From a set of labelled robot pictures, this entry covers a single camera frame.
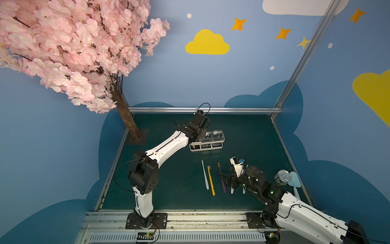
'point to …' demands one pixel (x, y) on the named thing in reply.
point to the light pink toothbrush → (232, 189)
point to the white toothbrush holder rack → (214, 140)
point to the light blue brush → (295, 182)
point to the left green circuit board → (145, 236)
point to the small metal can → (283, 177)
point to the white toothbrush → (206, 182)
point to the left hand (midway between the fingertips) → (200, 127)
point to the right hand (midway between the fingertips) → (227, 170)
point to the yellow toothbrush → (211, 180)
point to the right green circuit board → (272, 238)
